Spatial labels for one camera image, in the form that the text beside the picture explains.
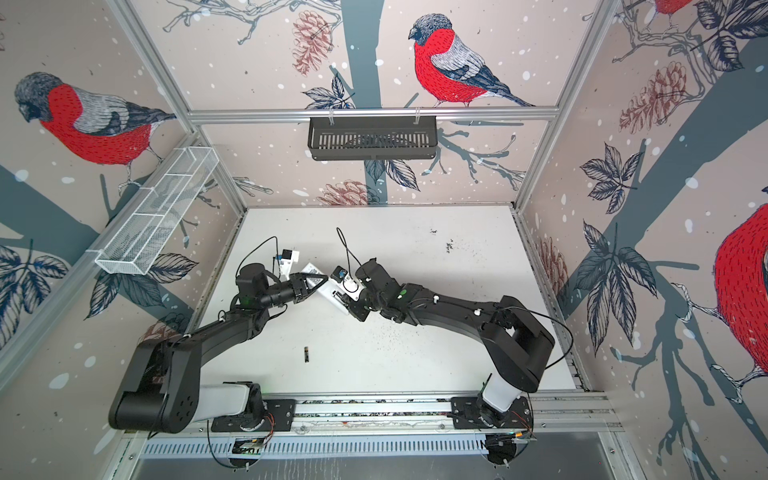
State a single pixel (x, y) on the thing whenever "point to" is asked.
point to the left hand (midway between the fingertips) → (324, 282)
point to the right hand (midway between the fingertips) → (345, 297)
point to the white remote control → (331, 292)
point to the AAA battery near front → (306, 354)
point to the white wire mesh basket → (158, 210)
